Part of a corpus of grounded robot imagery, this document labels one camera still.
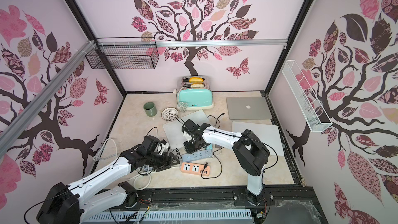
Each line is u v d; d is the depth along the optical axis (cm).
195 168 81
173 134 98
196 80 102
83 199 43
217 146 90
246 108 110
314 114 75
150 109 104
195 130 65
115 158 85
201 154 85
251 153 47
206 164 82
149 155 69
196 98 102
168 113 105
